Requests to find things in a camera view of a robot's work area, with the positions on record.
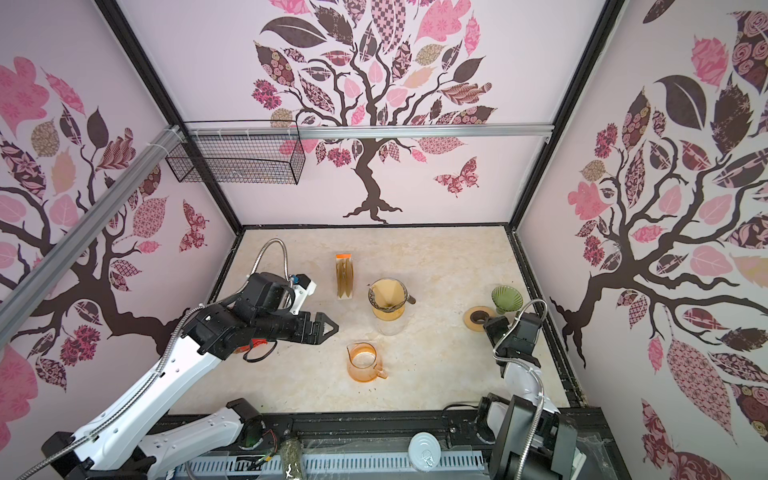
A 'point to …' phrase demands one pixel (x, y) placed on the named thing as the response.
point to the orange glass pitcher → (362, 362)
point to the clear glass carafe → (390, 327)
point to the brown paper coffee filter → (388, 292)
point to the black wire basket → (239, 152)
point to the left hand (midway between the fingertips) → (322, 334)
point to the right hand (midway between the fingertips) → (491, 316)
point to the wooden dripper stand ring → (389, 316)
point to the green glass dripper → (506, 299)
